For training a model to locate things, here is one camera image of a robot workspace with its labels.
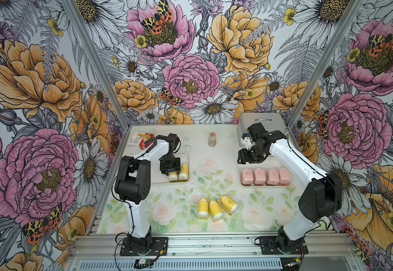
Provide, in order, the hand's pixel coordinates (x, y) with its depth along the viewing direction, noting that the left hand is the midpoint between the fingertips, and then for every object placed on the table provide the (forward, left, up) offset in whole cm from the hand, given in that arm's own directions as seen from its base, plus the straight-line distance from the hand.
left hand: (172, 176), depth 90 cm
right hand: (+1, -36, +10) cm, 37 cm away
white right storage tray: (-2, -42, +14) cm, 45 cm away
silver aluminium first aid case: (+30, -57, +11) cm, 65 cm away
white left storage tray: (-3, +6, +4) cm, 8 cm away
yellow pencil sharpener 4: (-18, -21, +2) cm, 28 cm away
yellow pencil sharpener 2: (-1, 0, +2) cm, 2 cm away
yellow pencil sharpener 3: (-20, -15, +3) cm, 25 cm away
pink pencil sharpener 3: (-2, -52, +2) cm, 52 cm away
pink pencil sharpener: (-1, -39, +1) cm, 39 cm away
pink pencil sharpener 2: (-1, -45, +1) cm, 45 cm away
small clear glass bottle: (+25, -22, +1) cm, 33 cm away
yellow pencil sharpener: (0, -6, +2) cm, 6 cm away
